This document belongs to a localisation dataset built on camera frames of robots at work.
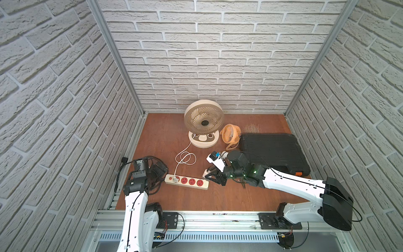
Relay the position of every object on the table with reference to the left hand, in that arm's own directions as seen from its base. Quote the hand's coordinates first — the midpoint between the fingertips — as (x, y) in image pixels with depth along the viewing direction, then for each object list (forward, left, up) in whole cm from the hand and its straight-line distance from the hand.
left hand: (160, 168), depth 80 cm
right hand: (-5, -26, +5) cm, 27 cm away
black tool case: (+11, -68, -1) cm, 69 cm away
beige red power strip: (-5, -20, -7) cm, 22 cm away
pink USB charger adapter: (-6, -24, +8) cm, 26 cm away
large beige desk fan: (+22, -23, +15) cm, 35 cm away
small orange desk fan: (+22, -40, 0) cm, 46 cm away
